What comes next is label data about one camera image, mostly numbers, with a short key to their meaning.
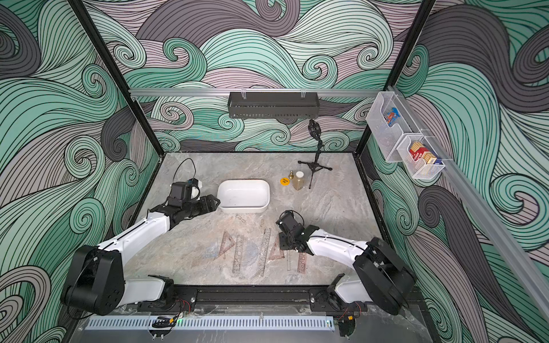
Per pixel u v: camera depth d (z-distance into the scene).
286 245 0.76
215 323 0.70
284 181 1.08
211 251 0.85
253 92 0.92
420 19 0.74
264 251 0.85
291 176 1.08
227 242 0.88
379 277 0.41
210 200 0.80
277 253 0.84
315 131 0.90
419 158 0.65
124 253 0.46
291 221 0.69
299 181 0.98
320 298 0.73
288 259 0.83
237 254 0.84
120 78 0.89
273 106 0.92
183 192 0.69
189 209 0.73
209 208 0.78
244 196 1.04
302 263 0.81
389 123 0.83
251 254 0.84
